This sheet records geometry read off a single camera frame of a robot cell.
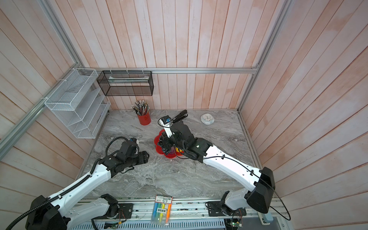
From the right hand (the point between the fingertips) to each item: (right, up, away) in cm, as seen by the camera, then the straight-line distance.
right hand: (162, 133), depth 71 cm
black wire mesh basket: (-31, +36, +34) cm, 58 cm away
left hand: (-12, -16, +11) cm, 23 cm away
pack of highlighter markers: (0, -40, +1) cm, 40 cm away
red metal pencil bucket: (-18, +8, +35) cm, 40 cm away
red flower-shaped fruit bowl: (-5, -13, +22) cm, 26 cm away
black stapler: (+11, +12, +43) cm, 46 cm away
